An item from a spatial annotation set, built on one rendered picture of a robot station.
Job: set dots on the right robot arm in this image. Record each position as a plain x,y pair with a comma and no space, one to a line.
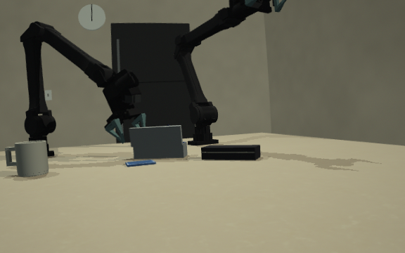
119,88

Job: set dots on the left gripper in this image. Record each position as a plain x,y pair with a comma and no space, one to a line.
252,6

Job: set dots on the grey mug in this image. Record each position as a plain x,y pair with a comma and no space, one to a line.
31,158

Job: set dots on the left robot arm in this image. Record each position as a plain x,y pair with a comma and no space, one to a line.
206,114

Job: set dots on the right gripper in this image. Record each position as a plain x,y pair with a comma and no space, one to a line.
121,115

